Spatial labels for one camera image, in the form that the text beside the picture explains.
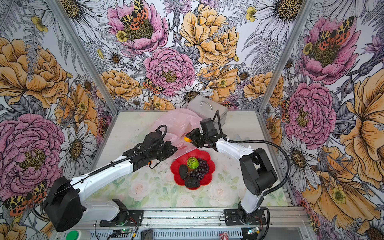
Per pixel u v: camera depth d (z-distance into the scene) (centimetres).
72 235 61
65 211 40
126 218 70
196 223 73
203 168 87
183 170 86
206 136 71
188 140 86
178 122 94
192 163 86
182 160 93
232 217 73
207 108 101
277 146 50
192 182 78
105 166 50
